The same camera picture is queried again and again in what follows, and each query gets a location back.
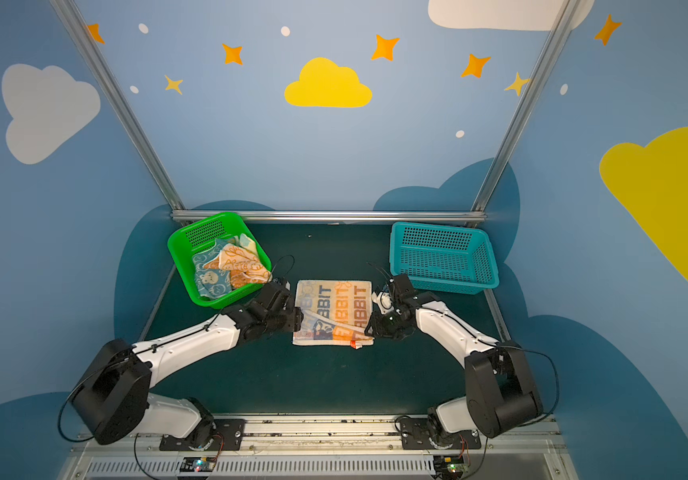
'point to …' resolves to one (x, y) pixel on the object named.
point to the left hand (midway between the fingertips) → (298, 316)
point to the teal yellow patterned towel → (212, 282)
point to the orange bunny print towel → (238, 254)
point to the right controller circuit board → (449, 465)
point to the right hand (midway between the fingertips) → (373, 329)
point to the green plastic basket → (190, 240)
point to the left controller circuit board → (197, 464)
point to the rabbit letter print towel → (334, 312)
